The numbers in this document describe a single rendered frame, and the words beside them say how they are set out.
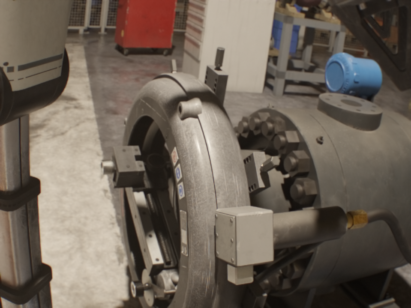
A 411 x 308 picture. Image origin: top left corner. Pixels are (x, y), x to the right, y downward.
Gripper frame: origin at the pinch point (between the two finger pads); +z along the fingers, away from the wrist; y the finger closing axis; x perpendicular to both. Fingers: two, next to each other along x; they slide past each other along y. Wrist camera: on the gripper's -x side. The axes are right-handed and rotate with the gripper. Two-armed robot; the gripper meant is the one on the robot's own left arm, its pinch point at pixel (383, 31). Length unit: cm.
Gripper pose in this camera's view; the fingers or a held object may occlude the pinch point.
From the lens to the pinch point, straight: 85.2
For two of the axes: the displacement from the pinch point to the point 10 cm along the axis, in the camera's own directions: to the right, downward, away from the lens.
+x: -8.7, 2.7, 4.0
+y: 3.2, -3.1, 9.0
